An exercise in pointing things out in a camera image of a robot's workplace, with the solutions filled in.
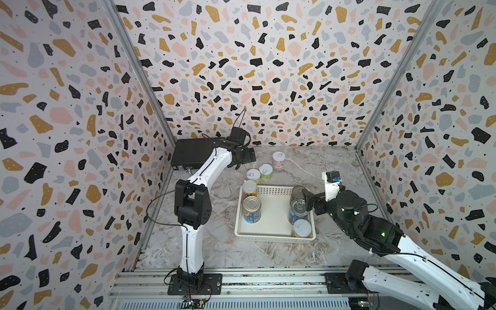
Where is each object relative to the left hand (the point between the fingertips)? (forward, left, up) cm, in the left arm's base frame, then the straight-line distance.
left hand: (248, 158), depth 94 cm
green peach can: (-32, -23, -9) cm, 40 cm away
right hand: (-26, -24, +13) cm, 38 cm away
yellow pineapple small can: (-2, -3, -12) cm, 13 cm away
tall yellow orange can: (-16, -1, -2) cm, 16 cm away
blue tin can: (-24, -2, -6) cm, 25 cm away
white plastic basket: (-28, -12, -17) cm, 35 cm away
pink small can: (+10, -16, -12) cm, 22 cm away
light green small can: (0, -9, -11) cm, 14 cm away
